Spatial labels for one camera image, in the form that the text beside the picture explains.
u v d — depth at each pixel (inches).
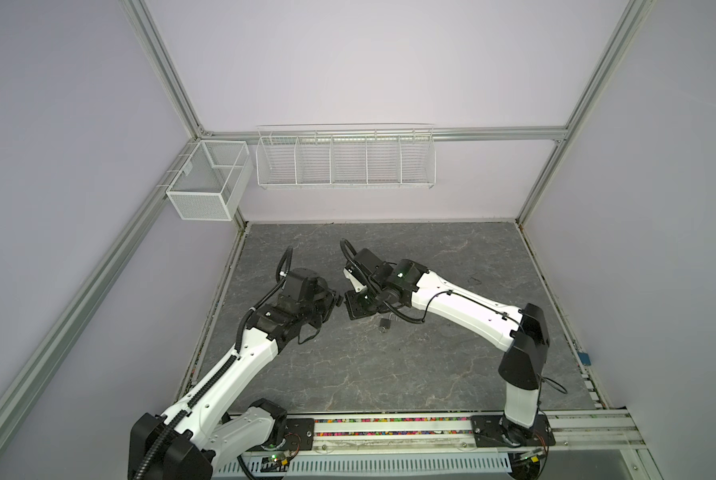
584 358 35.0
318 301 26.3
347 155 38.9
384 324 36.1
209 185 39.2
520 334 17.7
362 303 26.7
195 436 15.4
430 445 29.0
